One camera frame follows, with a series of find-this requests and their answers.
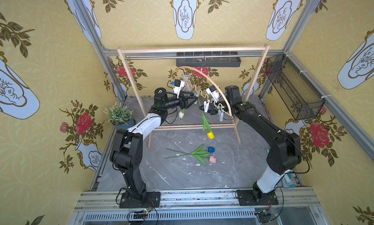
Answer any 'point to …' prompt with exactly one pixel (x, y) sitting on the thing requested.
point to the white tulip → (181, 113)
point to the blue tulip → (199, 149)
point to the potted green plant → (120, 116)
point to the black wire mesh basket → (299, 97)
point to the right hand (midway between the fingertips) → (199, 110)
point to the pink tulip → (200, 155)
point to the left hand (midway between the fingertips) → (197, 97)
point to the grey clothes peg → (220, 114)
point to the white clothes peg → (206, 105)
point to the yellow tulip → (210, 134)
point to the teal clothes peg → (196, 94)
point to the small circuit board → (140, 216)
